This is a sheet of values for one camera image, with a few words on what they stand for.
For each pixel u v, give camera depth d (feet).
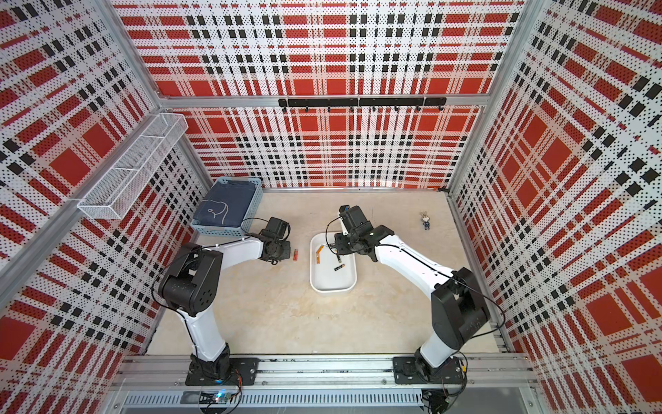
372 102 2.93
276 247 2.51
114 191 2.30
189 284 1.66
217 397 2.27
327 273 3.08
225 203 3.47
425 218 3.54
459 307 1.44
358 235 2.09
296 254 3.23
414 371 2.35
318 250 3.27
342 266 3.14
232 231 3.32
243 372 2.41
